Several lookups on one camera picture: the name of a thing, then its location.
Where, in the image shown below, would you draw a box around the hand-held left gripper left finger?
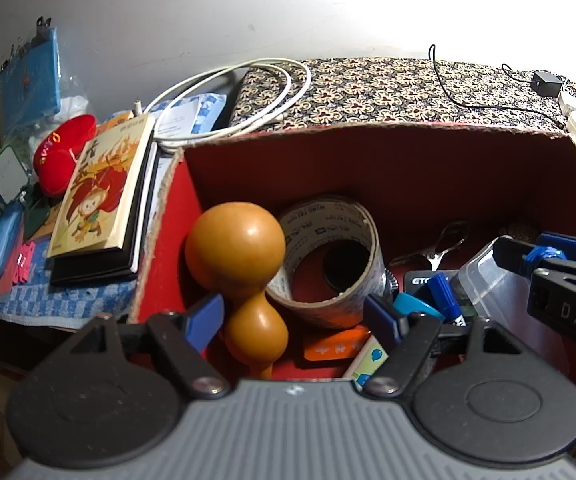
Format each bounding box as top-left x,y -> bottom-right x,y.
62,292 -> 231,400

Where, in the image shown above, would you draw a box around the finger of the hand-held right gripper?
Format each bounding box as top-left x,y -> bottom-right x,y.
540,232 -> 576,267
495,236 -> 568,281

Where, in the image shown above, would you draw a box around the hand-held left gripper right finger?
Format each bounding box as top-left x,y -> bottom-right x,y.
363,294 -> 533,400

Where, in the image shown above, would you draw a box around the light blue plastic piece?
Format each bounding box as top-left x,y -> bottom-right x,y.
393,291 -> 446,322

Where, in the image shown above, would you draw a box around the clear plastic case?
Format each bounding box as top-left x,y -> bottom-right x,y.
455,237 -> 571,376

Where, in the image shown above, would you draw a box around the blue marker pen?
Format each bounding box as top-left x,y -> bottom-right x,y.
427,272 -> 468,326

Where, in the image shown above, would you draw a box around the brown wooden gourd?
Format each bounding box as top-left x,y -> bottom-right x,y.
184,201 -> 289,381

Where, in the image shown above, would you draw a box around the red cardboard box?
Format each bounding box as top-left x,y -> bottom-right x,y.
127,119 -> 576,461

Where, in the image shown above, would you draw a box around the white card with blue bubbles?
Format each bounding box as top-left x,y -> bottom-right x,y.
343,335 -> 389,388

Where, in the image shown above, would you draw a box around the black card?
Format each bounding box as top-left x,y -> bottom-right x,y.
404,270 -> 461,298

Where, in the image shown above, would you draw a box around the orange card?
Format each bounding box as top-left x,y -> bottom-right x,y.
302,325 -> 371,362

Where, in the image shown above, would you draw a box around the metal scissors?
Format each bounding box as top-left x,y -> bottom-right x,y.
390,220 -> 471,272

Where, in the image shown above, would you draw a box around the blue checked towel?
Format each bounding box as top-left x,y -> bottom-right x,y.
0,240 -> 139,331

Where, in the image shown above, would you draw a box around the yellow illustrated book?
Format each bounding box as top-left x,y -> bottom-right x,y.
47,112 -> 156,259

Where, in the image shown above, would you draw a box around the black power adapter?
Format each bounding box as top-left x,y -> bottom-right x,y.
532,71 -> 563,98

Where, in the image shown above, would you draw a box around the red paper cutout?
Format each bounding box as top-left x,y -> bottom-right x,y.
0,240 -> 36,301

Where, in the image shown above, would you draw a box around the blue and white paper packet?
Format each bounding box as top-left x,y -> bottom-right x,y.
145,92 -> 229,141

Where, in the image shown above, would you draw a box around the blue oval case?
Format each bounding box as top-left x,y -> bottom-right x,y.
0,202 -> 25,278

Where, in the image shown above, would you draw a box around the red plush toy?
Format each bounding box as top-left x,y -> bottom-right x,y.
33,114 -> 98,197

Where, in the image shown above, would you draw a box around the floral patterned tablecloth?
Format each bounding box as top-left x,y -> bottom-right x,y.
228,57 -> 576,478

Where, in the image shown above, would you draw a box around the small white-framed mirror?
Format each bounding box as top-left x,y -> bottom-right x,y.
0,144 -> 31,206

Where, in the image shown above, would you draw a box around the blue packet with clips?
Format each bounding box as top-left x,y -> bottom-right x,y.
0,16 -> 64,133

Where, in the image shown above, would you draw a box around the thin black cable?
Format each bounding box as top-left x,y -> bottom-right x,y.
428,44 -> 566,128

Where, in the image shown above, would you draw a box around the coiled white cable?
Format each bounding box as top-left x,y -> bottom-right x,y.
143,57 -> 313,151

